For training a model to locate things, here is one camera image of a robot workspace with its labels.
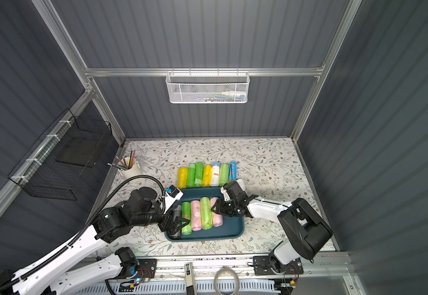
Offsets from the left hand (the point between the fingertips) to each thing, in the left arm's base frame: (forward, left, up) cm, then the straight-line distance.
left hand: (182, 217), depth 67 cm
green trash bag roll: (+8, +2, -16) cm, 18 cm away
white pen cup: (+32, +34, -11) cm, 48 cm away
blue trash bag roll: (+35, -22, -19) cm, 45 cm away
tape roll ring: (-21, -20, -20) cm, 35 cm away
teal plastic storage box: (+3, -19, -20) cm, 28 cm away
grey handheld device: (-20, -3, -15) cm, 25 cm away
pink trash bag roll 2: (+5, -13, -15) cm, 20 cm away
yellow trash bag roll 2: (+29, -8, -16) cm, 34 cm away
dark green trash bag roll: (+30, -3, -16) cm, 34 cm away
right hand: (+10, -12, -16) cm, 23 cm away
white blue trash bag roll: (+30, -12, -16) cm, 36 cm away
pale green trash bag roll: (+7, -8, -15) cm, 19 cm away
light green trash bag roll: (+30, -16, -17) cm, 38 cm away
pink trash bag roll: (+7, -3, -16) cm, 17 cm away
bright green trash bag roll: (+30, +1, -17) cm, 34 cm away
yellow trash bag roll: (+29, +6, -17) cm, 34 cm away
